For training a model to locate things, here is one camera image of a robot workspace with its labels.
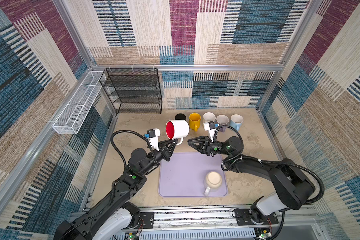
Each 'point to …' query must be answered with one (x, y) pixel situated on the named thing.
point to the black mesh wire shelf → (133, 90)
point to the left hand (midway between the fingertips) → (177, 139)
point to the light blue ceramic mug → (236, 121)
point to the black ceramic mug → (180, 116)
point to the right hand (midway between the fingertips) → (188, 144)
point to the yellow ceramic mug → (194, 121)
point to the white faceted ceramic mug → (209, 116)
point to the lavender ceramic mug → (222, 119)
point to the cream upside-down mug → (213, 180)
